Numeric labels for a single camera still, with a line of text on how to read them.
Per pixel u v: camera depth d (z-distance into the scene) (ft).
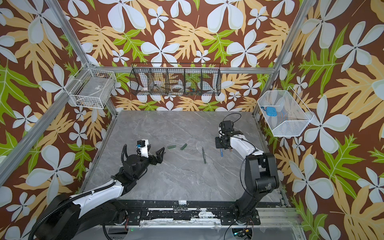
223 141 2.32
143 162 2.11
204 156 3.14
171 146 3.35
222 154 3.06
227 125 2.46
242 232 2.40
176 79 3.21
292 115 2.57
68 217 1.35
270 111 2.84
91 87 2.78
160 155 2.47
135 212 2.46
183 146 3.32
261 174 1.53
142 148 2.31
